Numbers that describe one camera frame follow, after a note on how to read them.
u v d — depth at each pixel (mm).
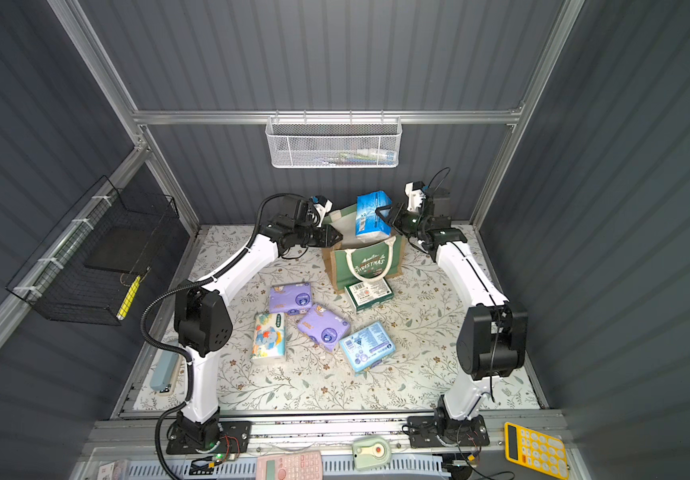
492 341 467
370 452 654
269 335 849
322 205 821
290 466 680
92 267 718
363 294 939
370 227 806
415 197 773
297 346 889
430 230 665
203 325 532
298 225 738
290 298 937
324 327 867
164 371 789
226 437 723
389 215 769
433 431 735
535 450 708
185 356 559
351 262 851
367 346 829
